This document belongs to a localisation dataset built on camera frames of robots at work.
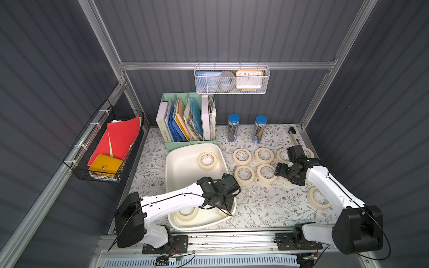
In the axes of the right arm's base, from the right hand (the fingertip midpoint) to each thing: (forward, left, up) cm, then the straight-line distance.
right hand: (288, 175), depth 85 cm
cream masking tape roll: (+14, +43, -9) cm, 46 cm away
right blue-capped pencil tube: (+28, +12, +8) cm, 32 cm away
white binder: (+29, +43, +14) cm, 54 cm away
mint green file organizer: (+29, +53, +13) cm, 62 cm away
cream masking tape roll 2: (+19, +7, -10) cm, 22 cm away
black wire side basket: (-7, +88, +27) cm, 92 cm away
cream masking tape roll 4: (+5, +21, -10) cm, 24 cm away
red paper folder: (+6, +81, +21) cm, 84 cm away
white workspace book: (+24, +67, +16) cm, 73 cm away
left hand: (-15, +32, +1) cm, 35 cm away
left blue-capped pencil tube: (+32, +27, +9) cm, 43 cm away
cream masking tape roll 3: (+21, -20, -8) cm, 30 cm away
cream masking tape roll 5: (+6, +8, -10) cm, 14 cm away
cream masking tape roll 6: (-19, +51, -7) cm, 55 cm away
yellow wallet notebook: (-8, +79, +22) cm, 83 cm away
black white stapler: (+35, -14, -6) cm, 38 cm away
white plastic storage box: (+11, +55, -8) cm, 57 cm away
